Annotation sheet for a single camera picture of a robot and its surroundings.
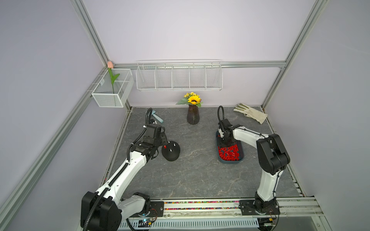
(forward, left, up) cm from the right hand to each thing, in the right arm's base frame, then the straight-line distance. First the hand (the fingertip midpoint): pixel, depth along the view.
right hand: (221, 143), depth 98 cm
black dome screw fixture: (-10, +33, +10) cm, 35 cm away
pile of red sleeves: (-8, -4, +1) cm, 9 cm away
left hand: (-5, +37, +17) cm, 41 cm away
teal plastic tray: (-10, -11, +3) cm, 15 cm away
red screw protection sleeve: (-8, +36, +11) cm, 38 cm away
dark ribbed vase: (+22, +19, +3) cm, 29 cm away
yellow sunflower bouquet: (+19, +21, +24) cm, 37 cm away
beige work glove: (+26, -33, -1) cm, 42 cm away
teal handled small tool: (+24, +48, +1) cm, 53 cm away
